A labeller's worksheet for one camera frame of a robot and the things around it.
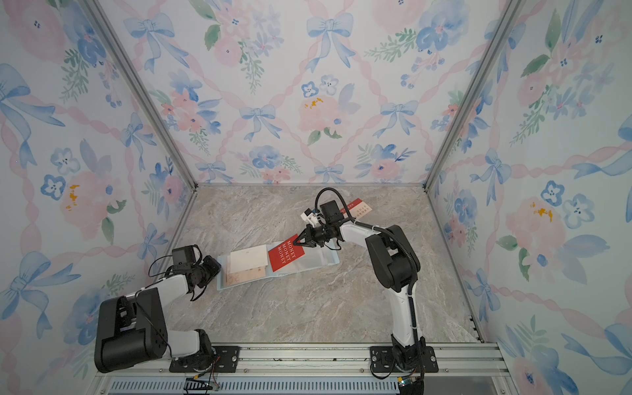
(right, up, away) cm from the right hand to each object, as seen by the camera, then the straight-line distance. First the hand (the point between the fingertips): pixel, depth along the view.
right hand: (296, 243), depth 92 cm
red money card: (-4, -4, 0) cm, 6 cm away
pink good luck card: (-19, -12, -2) cm, 22 cm away
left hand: (-29, -8, +2) cm, 30 cm away
